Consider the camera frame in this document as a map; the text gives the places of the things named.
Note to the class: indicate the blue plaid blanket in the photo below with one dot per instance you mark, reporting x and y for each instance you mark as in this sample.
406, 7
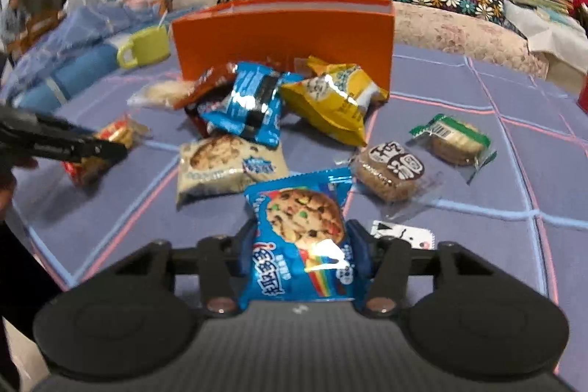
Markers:
78, 29

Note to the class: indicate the blue sandwich cookie packet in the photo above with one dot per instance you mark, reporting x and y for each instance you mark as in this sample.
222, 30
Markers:
250, 98

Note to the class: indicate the beige chocolate chip cookie packet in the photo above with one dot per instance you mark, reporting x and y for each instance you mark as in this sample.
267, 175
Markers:
216, 171

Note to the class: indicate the yellow-green mug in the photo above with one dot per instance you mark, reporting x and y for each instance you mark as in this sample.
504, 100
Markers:
149, 45

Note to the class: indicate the green wrapped cracker packet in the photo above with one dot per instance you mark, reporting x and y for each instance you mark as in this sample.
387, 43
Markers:
455, 139

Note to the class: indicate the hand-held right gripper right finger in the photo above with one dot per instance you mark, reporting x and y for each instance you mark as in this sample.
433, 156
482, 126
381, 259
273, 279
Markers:
359, 245

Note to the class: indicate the brown round cookie packet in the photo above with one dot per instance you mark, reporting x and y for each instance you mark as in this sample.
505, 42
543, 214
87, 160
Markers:
386, 174

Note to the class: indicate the quilted floral sofa cover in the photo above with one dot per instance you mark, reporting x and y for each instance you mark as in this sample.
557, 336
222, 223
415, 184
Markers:
459, 38

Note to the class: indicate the white cloth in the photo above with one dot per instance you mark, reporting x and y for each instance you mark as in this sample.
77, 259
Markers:
551, 34

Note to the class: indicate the orange cardboard box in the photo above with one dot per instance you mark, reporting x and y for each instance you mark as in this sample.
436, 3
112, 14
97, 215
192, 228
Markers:
285, 34

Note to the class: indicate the purple plaid tablecloth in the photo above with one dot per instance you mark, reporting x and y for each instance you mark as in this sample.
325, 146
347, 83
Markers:
482, 213

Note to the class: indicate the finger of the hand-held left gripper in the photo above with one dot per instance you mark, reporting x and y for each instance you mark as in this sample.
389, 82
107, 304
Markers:
82, 149
41, 123

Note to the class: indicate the red cloth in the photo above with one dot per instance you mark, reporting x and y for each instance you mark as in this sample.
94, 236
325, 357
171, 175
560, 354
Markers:
581, 4

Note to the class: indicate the blue rolled cushion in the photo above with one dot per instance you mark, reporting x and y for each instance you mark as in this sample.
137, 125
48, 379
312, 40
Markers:
69, 75

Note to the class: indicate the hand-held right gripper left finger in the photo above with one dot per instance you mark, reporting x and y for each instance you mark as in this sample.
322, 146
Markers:
241, 249

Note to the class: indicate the red gold candy packet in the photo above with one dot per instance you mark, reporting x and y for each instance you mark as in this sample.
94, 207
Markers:
115, 132

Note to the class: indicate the small white printed card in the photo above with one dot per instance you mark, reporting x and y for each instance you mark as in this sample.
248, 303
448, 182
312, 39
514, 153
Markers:
409, 236

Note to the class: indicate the yellow snack bag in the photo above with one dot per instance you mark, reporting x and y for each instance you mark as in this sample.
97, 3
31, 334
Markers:
330, 102

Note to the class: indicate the person's left hand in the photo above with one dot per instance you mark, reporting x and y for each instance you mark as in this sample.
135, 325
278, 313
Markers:
9, 185

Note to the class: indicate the pale cracker packet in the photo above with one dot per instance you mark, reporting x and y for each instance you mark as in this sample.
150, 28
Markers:
161, 93

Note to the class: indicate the blue rainbow cookie packet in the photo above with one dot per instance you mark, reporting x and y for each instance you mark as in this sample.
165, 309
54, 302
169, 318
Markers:
298, 226

